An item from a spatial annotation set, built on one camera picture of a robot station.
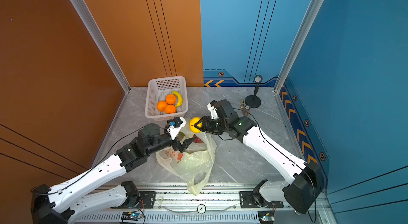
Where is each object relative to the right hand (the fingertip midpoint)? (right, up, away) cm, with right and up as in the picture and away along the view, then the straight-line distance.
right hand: (199, 126), depth 72 cm
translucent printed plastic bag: (-3, -20, +5) cm, 21 cm away
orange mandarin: (-22, +13, +35) cm, 44 cm away
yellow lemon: (-3, +2, -1) cm, 4 cm away
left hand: (-4, 0, -2) cm, 4 cm away
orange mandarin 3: (-20, +7, +27) cm, 34 cm away
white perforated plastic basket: (-33, +20, +44) cm, 58 cm away
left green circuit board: (-30, -40, -2) cm, 50 cm away
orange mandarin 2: (-27, +9, +30) cm, 41 cm away
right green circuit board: (+30, -41, -1) cm, 51 cm away
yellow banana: (-16, +14, +37) cm, 43 cm away
